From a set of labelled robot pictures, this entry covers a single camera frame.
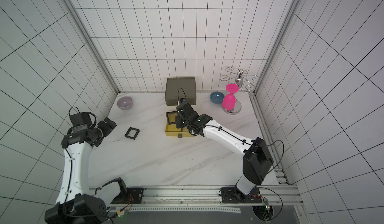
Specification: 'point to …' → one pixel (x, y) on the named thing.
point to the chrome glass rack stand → (239, 78)
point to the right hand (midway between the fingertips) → (174, 120)
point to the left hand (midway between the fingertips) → (111, 130)
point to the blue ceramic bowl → (217, 97)
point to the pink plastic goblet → (229, 100)
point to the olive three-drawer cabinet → (176, 88)
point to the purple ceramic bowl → (125, 103)
